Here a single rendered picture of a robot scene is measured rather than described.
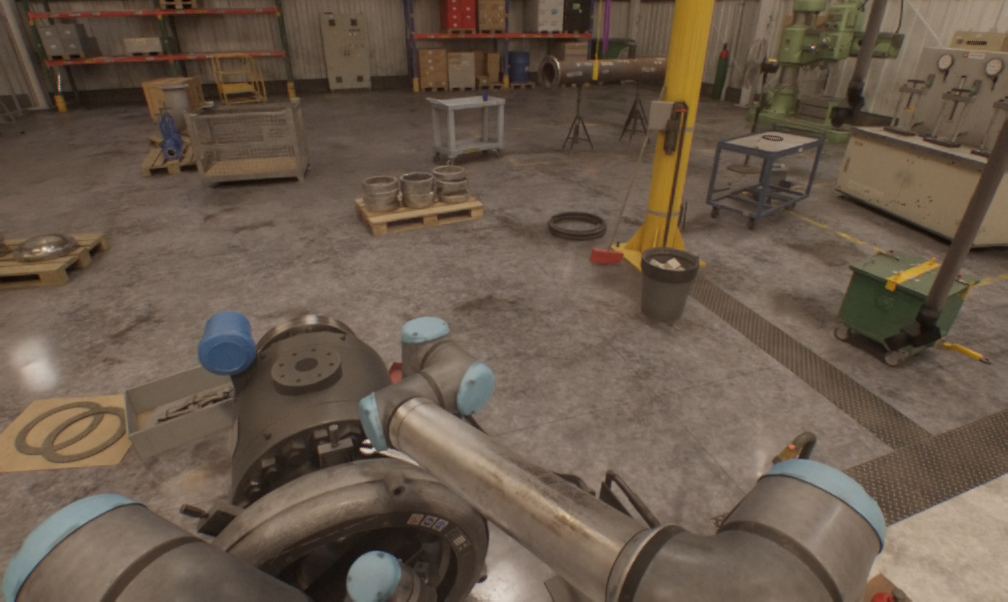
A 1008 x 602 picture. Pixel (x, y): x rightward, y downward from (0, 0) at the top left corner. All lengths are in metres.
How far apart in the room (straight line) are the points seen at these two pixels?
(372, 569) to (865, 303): 3.41
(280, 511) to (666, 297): 2.91
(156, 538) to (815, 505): 0.58
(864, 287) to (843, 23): 8.20
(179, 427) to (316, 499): 1.84
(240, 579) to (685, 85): 4.06
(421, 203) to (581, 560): 4.94
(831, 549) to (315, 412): 1.32
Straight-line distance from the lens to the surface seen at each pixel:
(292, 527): 1.25
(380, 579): 1.03
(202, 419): 3.01
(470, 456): 0.65
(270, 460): 1.57
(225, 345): 1.77
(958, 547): 2.96
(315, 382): 1.63
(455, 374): 0.87
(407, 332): 0.95
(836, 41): 11.51
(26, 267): 5.59
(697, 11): 4.20
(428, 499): 1.30
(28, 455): 3.48
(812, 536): 0.53
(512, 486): 0.60
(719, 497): 2.61
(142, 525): 0.57
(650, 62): 9.08
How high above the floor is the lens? 1.89
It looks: 28 degrees down
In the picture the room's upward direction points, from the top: straight up
